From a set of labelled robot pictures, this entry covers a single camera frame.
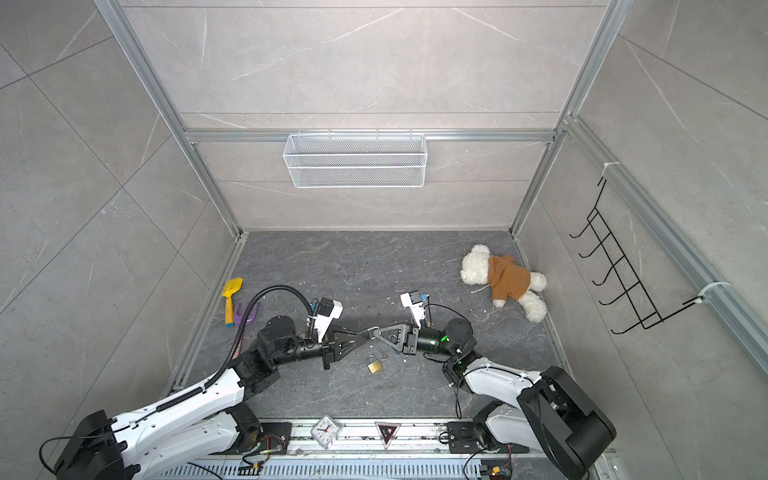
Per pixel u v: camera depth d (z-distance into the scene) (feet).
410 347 2.08
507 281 3.14
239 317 3.06
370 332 2.24
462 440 2.37
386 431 2.44
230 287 3.31
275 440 2.39
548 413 1.38
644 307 2.10
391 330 2.23
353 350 2.21
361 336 2.21
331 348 2.01
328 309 2.04
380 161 3.30
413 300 2.25
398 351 2.16
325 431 2.39
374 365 2.81
